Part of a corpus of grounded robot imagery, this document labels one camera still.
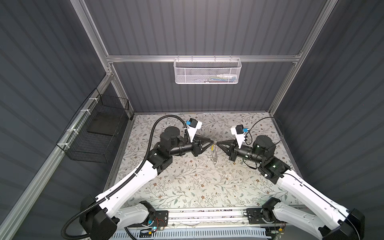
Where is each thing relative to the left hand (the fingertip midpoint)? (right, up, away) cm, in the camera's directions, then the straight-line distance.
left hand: (212, 141), depth 64 cm
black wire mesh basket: (-59, +2, +8) cm, 59 cm away
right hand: (+3, -2, +2) cm, 4 cm away
